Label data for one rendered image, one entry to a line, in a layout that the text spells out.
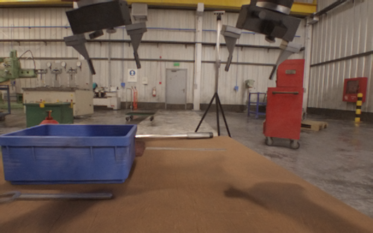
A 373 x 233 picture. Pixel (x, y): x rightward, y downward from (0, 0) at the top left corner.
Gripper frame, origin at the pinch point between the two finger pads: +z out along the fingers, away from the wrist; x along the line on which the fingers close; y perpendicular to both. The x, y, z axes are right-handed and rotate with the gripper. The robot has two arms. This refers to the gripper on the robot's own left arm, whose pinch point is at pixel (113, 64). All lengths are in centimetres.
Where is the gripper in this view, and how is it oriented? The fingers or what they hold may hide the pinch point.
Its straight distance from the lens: 51.3
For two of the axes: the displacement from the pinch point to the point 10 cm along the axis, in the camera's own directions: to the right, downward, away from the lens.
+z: 1.4, 8.7, 4.8
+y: 1.0, -4.9, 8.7
